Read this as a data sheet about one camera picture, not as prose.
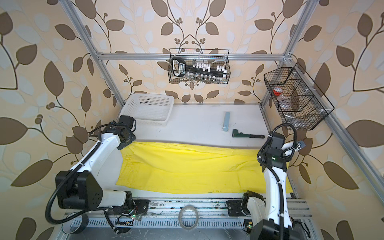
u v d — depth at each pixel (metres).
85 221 0.71
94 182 0.45
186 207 0.76
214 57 0.91
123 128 0.61
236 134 1.02
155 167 0.86
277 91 0.81
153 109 1.16
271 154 0.56
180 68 0.86
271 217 0.40
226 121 1.08
